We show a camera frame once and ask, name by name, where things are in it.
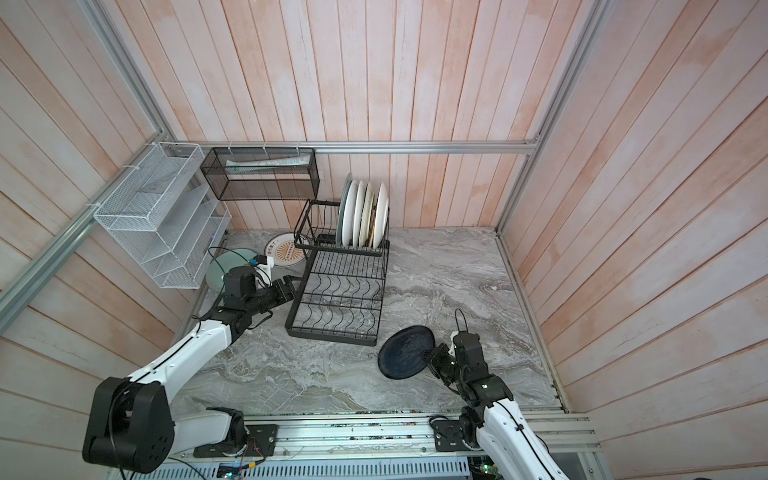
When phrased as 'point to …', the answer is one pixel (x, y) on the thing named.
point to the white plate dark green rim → (381, 216)
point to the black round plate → (403, 353)
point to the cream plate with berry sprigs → (365, 224)
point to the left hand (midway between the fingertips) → (299, 288)
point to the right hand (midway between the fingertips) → (421, 351)
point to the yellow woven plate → (373, 217)
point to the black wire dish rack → (339, 294)
